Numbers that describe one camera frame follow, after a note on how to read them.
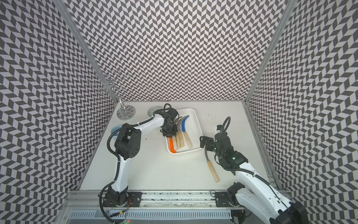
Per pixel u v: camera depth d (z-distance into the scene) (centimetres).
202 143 74
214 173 82
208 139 69
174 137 94
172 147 90
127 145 56
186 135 98
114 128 92
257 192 47
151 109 108
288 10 68
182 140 94
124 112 109
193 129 103
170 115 78
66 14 74
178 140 94
